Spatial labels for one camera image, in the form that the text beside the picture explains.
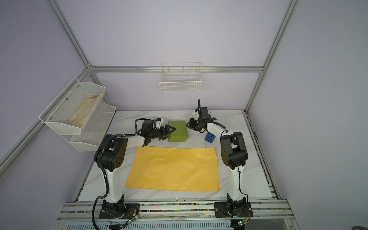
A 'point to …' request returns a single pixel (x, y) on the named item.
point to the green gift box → (180, 134)
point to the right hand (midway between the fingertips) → (184, 125)
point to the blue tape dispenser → (210, 137)
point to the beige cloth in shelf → (79, 117)
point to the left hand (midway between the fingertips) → (173, 132)
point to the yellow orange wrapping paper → (178, 168)
